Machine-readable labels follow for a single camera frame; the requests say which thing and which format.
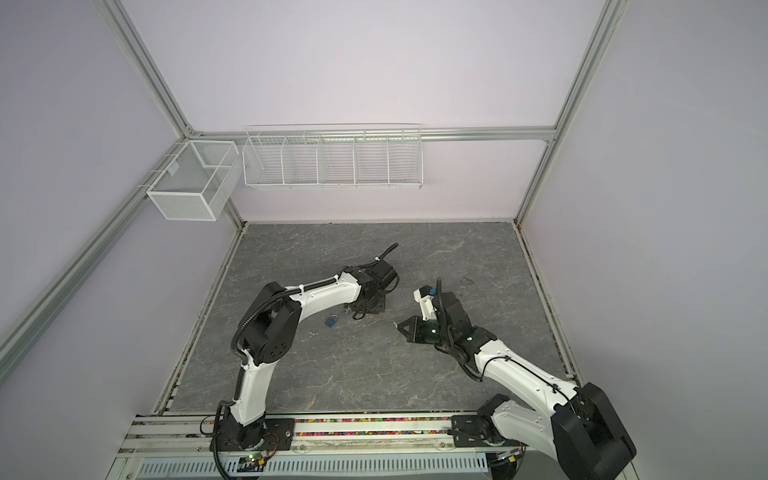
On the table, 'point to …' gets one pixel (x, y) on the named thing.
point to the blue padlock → (330, 321)
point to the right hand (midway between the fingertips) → (398, 329)
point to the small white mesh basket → (198, 182)
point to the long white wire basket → (333, 156)
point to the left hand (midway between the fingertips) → (375, 310)
